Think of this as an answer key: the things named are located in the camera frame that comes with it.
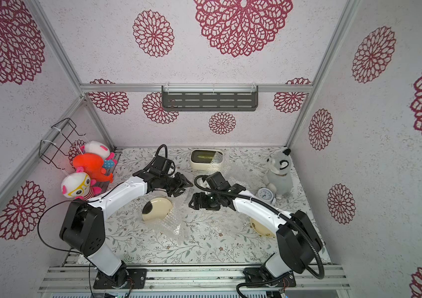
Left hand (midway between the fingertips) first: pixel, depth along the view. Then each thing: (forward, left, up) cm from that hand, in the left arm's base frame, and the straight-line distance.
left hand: (192, 187), depth 85 cm
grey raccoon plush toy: (+9, -41, +5) cm, 42 cm away
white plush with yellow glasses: (-2, +48, +5) cm, 49 cm away
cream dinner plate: (-5, +19, -13) cm, 24 cm away
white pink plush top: (+20, +49, +5) cm, 53 cm away
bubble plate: (-17, +7, 0) cm, 19 cm away
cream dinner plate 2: (-15, -32, -14) cm, 38 cm away
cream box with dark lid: (+26, -5, -11) cm, 28 cm away
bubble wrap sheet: (+18, -24, -13) cm, 33 cm away
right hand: (-8, -1, -1) cm, 8 cm away
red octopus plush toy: (+10, +48, +4) cm, 50 cm away
